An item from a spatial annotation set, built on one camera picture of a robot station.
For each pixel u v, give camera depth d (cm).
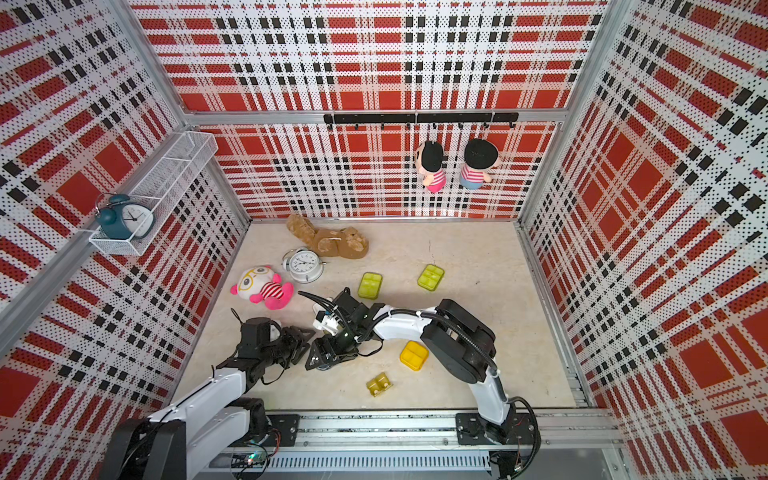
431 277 102
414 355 86
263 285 94
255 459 69
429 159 96
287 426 74
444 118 89
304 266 101
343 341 74
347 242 101
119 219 61
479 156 93
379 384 81
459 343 49
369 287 100
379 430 75
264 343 70
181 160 86
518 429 73
